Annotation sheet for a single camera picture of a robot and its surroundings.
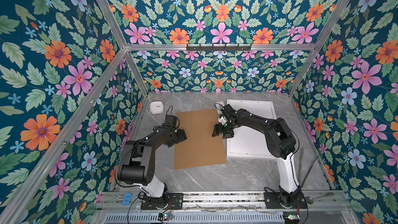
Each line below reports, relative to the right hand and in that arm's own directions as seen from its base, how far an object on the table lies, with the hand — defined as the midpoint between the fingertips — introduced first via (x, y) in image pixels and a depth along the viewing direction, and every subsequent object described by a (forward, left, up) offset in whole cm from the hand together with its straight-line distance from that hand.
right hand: (216, 135), depth 95 cm
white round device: (+22, +42, +2) cm, 47 cm away
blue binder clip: (-34, +45, -3) cm, 57 cm away
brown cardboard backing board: (-7, +10, -2) cm, 12 cm away
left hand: (-1, +20, +1) cm, 20 cm away
